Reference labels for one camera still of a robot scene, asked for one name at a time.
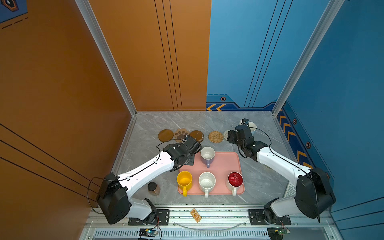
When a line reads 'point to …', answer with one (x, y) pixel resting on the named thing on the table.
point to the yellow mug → (184, 180)
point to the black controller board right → (276, 233)
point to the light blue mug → (252, 125)
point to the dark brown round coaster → (197, 135)
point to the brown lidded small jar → (153, 189)
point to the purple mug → (207, 154)
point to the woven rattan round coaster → (215, 136)
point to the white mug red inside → (234, 180)
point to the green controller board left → (148, 232)
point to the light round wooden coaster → (165, 135)
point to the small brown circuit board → (196, 216)
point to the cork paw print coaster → (179, 134)
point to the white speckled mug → (207, 182)
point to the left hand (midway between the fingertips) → (188, 156)
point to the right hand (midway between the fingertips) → (231, 133)
